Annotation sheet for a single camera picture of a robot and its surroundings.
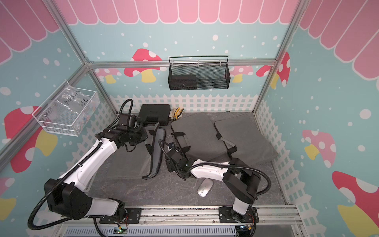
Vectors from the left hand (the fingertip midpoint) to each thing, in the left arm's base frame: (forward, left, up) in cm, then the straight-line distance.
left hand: (147, 137), depth 82 cm
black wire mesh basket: (+36, -28, +16) cm, 49 cm away
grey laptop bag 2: (+12, -29, -16) cm, 35 cm away
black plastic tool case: (+34, +9, -17) cm, 39 cm away
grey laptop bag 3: (+18, -61, -17) cm, 66 cm away
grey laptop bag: (0, -2, -9) cm, 10 cm away
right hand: (-8, -12, -12) cm, 19 cm away
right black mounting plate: (-34, -43, -18) cm, 58 cm away
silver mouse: (-21, -33, -17) cm, 42 cm away
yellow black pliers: (+38, -12, -18) cm, 44 cm away
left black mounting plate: (-35, +7, -18) cm, 40 cm away
